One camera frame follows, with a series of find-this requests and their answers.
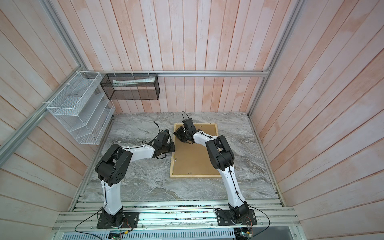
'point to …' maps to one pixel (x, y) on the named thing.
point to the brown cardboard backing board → (194, 159)
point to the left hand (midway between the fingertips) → (175, 148)
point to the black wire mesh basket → (134, 86)
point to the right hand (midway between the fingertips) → (173, 133)
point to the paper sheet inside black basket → (132, 82)
